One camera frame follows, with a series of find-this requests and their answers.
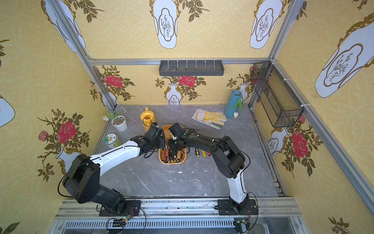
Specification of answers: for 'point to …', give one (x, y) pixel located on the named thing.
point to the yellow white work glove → (214, 119)
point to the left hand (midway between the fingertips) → (157, 139)
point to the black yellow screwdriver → (197, 152)
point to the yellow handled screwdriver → (204, 153)
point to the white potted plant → (120, 121)
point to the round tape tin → (110, 139)
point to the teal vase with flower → (234, 100)
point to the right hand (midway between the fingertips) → (174, 143)
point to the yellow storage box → (167, 156)
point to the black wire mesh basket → (279, 107)
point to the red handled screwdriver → (209, 154)
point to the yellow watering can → (147, 118)
